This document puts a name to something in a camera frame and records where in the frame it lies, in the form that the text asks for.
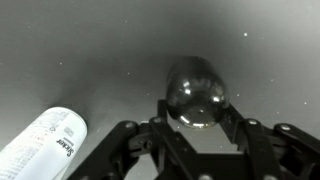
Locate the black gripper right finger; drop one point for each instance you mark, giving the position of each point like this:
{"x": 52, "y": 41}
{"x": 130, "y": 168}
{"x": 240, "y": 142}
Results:
{"x": 266, "y": 150}

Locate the white spray can red label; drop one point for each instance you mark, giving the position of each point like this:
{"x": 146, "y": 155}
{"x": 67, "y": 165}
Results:
{"x": 40, "y": 146}

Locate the black dome lid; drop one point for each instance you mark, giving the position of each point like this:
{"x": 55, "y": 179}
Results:
{"x": 195, "y": 90}

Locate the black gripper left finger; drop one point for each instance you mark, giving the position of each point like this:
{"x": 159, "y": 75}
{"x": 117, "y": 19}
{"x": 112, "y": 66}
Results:
{"x": 166, "y": 150}

